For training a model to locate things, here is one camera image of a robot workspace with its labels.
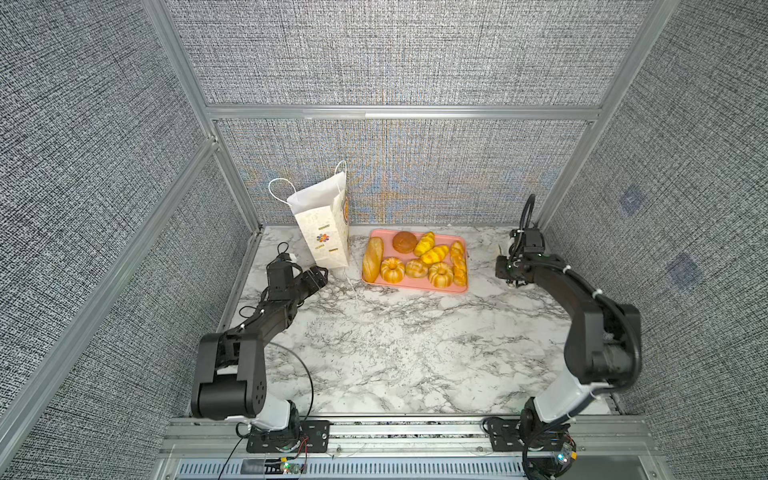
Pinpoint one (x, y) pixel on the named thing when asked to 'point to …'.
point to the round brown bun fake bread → (404, 241)
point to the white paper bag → (323, 215)
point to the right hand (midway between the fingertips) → (506, 266)
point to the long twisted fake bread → (459, 263)
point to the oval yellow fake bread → (425, 244)
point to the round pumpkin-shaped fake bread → (392, 270)
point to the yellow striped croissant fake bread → (435, 255)
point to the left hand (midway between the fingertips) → (320, 274)
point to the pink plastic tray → (418, 259)
